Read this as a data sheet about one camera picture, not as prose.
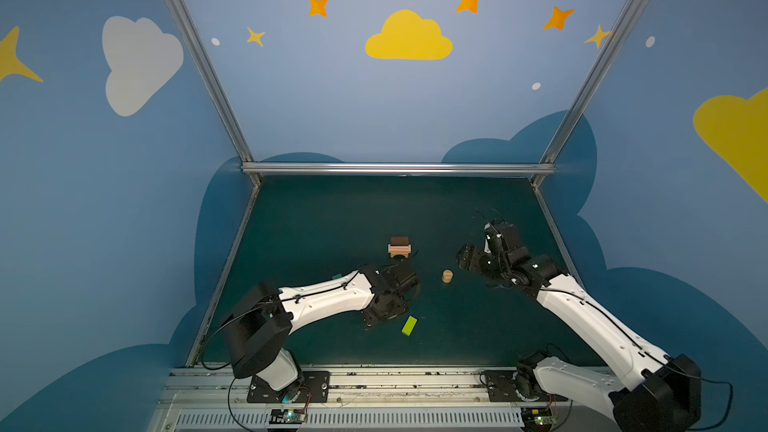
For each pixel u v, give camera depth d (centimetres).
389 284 61
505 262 59
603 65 87
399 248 98
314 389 75
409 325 84
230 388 75
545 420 71
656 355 41
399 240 96
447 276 93
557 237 110
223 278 98
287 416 70
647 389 38
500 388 75
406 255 98
